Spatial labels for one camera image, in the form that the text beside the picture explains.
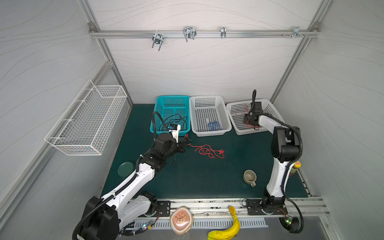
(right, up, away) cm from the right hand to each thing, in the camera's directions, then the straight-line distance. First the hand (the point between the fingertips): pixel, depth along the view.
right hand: (251, 115), depth 104 cm
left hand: (-42, -12, -24) cm, 50 cm away
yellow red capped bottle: (+9, -24, -34) cm, 42 cm away
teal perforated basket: (-58, +5, +15) cm, 60 cm away
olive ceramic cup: (-9, -35, -21) cm, 41 cm away
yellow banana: (-26, -51, -41) cm, 70 cm away
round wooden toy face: (-46, -49, -35) cm, 76 cm away
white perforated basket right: (-11, -8, -5) cm, 14 cm away
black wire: (-55, -1, +8) cm, 55 cm away
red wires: (-34, -18, -27) cm, 47 cm away
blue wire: (-26, -8, +3) cm, 27 cm away
